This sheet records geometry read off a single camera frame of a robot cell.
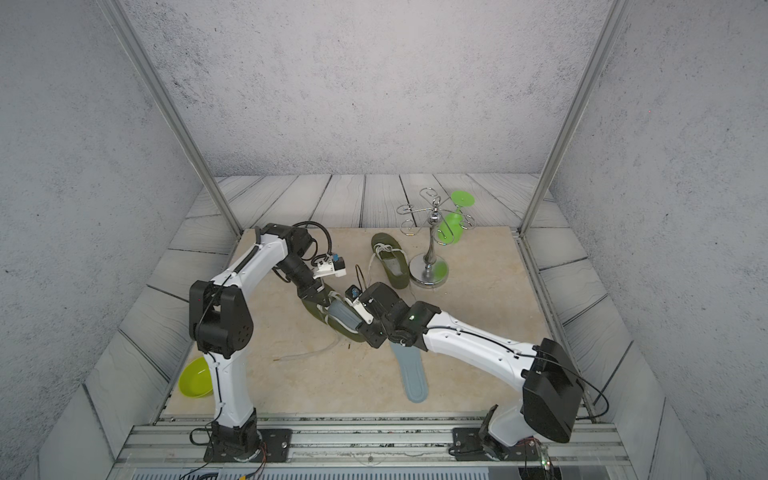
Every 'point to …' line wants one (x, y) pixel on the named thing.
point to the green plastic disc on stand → (450, 231)
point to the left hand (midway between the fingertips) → (329, 301)
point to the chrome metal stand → (429, 270)
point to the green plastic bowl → (195, 379)
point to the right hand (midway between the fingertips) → (368, 322)
